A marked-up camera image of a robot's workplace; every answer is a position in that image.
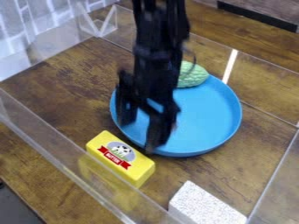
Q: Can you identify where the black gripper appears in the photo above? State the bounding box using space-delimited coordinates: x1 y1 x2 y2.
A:
116 46 183 153

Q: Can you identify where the blue round tray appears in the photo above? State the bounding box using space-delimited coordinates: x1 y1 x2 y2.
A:
109 75 242 158

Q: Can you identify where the green bitter melon toy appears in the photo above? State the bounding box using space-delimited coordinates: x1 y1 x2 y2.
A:
177 60 209 88

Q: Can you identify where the yellow butter block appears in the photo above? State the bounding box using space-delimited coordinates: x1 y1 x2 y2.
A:
85 130 155 188

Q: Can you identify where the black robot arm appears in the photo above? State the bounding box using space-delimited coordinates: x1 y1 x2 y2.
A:
116 0 189 153

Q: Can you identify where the white speckled foam block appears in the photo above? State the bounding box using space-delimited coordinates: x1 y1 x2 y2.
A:
168 181 247 224

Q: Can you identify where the dark baseboard strip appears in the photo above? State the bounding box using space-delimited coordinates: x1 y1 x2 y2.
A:
217 0 299 33

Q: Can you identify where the clear acrylic enclosure wall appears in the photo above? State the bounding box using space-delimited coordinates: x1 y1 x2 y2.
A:
0 0 299 224

